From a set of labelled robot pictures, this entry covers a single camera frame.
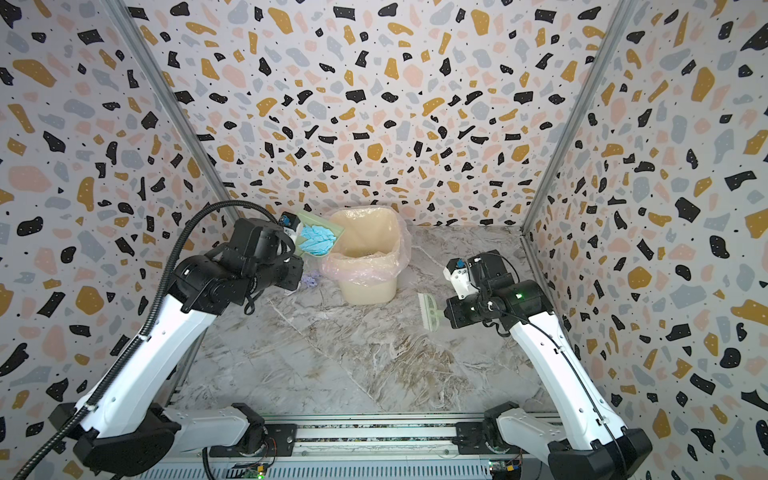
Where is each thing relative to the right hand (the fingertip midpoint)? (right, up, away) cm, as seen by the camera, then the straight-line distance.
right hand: (443, 307), depth 71 cm
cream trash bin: (-21, +20, +23) cm, 37 cm away
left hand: (-33, +12, -5) cm, 36 cm away
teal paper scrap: (-30, +16, +1) cm, 34 cm away
